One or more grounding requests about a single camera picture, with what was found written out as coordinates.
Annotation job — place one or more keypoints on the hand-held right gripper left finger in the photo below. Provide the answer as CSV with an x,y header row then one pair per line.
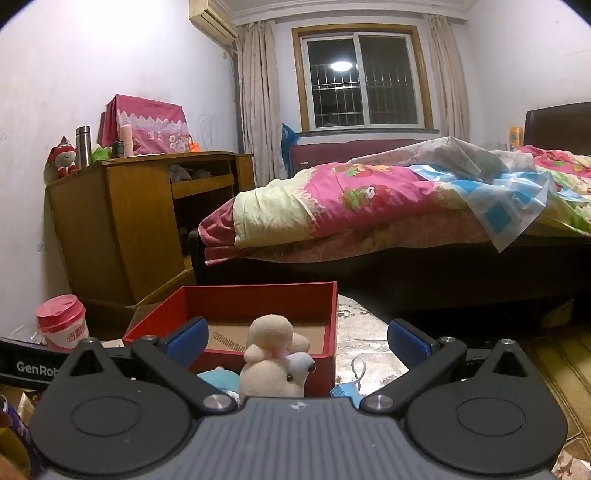
x,y
187,341

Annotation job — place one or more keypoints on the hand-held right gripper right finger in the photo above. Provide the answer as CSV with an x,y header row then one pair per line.
x,y
406,341

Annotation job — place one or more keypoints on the beige plush dog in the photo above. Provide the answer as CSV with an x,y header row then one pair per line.
x,y
268,337

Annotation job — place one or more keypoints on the red cardboard box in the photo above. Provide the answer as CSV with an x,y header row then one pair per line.
x,y
258,300

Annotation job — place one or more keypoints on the pink round lid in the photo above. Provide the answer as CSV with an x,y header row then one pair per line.
x,y
62,323

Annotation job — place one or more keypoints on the purple snack packet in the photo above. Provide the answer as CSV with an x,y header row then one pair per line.
x,y
16,429

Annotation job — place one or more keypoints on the dark bed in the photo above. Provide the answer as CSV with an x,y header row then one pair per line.
x,y
369,281

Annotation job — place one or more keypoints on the blue face mask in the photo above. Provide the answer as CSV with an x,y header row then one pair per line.
x,y
344,392

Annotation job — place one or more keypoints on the wooden cabinet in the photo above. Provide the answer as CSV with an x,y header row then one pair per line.
x,y
120,217

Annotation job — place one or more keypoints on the pink strawberry quilt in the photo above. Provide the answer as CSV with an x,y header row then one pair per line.
x,y
351,194

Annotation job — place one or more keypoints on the grey cloth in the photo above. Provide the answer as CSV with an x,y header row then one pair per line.
x,y
179,173

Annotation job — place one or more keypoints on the pale checked blanket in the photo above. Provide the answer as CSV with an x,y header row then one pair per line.
x,y
461,157

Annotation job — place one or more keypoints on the orange toy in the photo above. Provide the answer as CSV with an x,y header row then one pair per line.
x,y
194,145

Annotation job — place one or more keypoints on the maroon sofa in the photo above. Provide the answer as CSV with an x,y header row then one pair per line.
x,y
337,152

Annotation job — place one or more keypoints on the dark jar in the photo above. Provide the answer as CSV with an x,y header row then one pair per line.
x,y
117,150

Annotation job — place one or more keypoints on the green toy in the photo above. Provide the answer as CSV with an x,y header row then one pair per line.
x,y
100,154

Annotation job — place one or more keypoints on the pink bottle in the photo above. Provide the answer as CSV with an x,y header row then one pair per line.
x,y
127,141

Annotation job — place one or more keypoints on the red doll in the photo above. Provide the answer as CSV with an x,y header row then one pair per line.
x,y
63,157

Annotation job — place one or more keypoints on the steel thermos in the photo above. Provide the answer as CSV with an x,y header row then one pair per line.
x,y
84,147

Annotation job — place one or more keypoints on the pink cloth-covered box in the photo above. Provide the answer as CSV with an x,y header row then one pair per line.
x,y
147,124

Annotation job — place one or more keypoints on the blue bag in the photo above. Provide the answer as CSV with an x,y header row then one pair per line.
x,y
288,143

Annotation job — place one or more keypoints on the orange bottle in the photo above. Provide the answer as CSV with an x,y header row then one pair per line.
x,y
516,138

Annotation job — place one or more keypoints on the beige curtain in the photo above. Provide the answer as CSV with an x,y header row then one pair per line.
x,y
258,101
445,78

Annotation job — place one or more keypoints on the dark wooden headboard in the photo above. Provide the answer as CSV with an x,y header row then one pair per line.
x,y
558,124

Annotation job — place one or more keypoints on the wooden framed window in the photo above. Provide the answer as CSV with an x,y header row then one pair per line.
x,y
362,78

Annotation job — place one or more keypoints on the wall air conditioner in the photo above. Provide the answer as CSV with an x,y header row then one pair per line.
x,y
210,18

